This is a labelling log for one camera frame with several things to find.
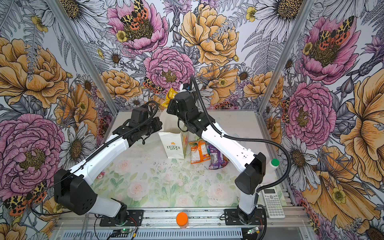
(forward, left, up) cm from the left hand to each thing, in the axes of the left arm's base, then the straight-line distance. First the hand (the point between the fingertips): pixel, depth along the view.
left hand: (162, 127), depth 83 cm
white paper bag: (-8, -7, -2) cm, 10 cm away
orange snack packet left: (-6, -21, -16) cm, 27 cm away
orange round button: (-41, -12, -14) cm, 45 cm away
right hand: (+1, -6, +15) cm, 16 cm away
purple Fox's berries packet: (-12, -31, -15) cm, 36 cm away
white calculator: (-34, -57, -21) cm, 70 cm away
